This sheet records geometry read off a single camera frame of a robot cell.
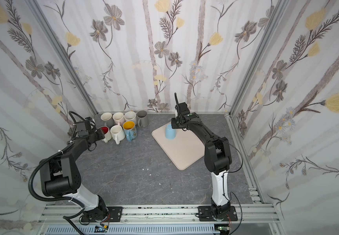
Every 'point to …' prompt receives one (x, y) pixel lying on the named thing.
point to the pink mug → (118, 118)
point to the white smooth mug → (107, 133)
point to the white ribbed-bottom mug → (117, 133)
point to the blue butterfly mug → (130, 130)
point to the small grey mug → (106, 118)
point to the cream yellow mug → (130, 116)
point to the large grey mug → (142, 116)
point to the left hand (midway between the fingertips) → (102, 130)
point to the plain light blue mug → (170, 132)
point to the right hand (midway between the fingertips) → (176, 120)
